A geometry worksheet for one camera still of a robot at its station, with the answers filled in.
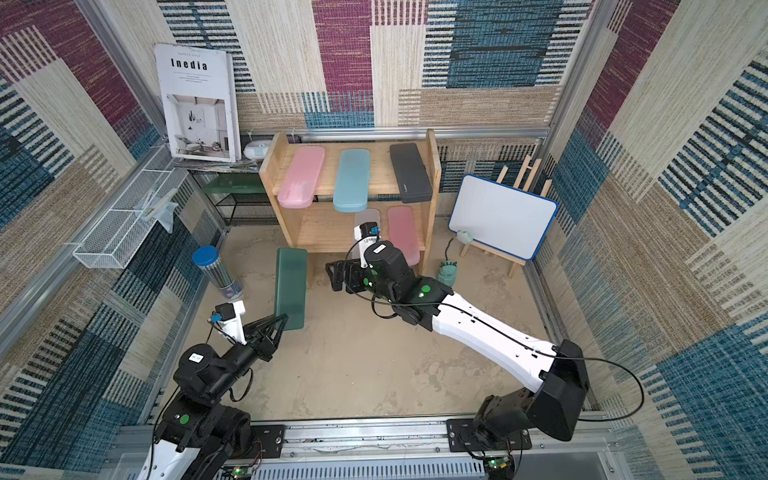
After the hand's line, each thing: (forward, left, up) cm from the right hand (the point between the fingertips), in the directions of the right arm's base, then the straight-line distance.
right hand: (341, 261), depth 70 cm
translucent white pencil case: (+24, -5, -8) cm, 25 cm away
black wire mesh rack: (+44, +44, -17) cm, 64 cm away
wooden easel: (+23, -41, -23) cm, 52 cm away
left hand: (-10, +14, -8) cm, 19 cm away
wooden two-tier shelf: (+19, +9, -9) cm, 23 cm away
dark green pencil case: (-3, +12, -3) cm, 13 cm away
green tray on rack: (+39, +40, -7) cm, 57 cm away
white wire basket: (+5, +54, +4) cm, 54 cm away
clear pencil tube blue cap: (+10, +40, -10) cm, 42 cm away
